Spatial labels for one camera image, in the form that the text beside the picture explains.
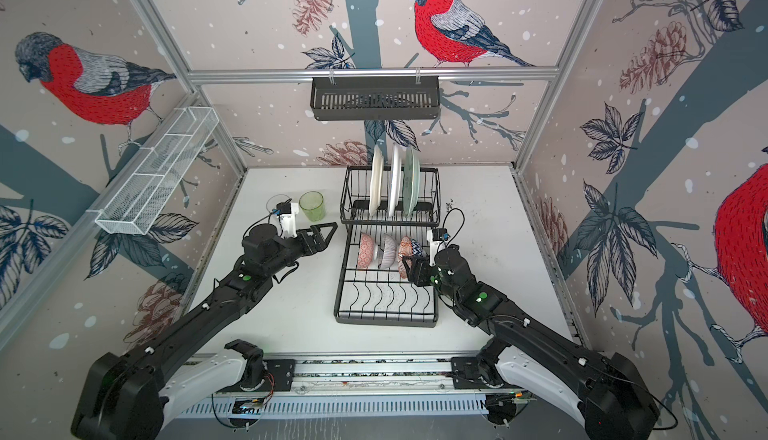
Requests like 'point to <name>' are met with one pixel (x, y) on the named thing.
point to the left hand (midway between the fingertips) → (326, 228)
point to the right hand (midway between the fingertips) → (408, 261)
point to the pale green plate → (411, 181)
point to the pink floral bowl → (366, 250)
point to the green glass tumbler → (312, 204)
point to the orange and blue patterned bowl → (407, 247)
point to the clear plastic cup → (274, 200)
